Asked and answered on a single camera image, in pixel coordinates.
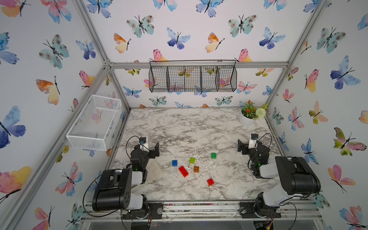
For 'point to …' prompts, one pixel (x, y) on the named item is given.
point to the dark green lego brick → (213, 155)
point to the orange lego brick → (196, 169)
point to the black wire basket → (193, 75)
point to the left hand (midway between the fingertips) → (152, 141)
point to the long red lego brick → (183, 171)
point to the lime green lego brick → (192, 160)
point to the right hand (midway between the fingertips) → (248, 138)
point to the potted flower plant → (249, 113)
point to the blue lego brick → (174, 163)
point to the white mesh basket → (94, 126)
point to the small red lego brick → (210, 182)
